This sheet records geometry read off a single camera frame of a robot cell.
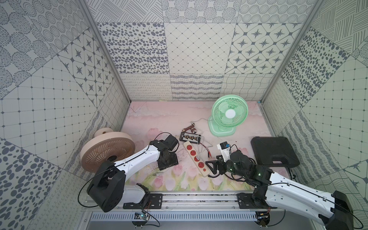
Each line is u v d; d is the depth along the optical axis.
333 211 0.41
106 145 0.62
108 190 0.41
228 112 0.83
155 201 0.73
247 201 0.73
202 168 0.83
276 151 0.88
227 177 0.81
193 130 1.00
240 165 0.56
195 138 0.97
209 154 0.92
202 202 0.76
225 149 0.67
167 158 0.71
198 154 0.89
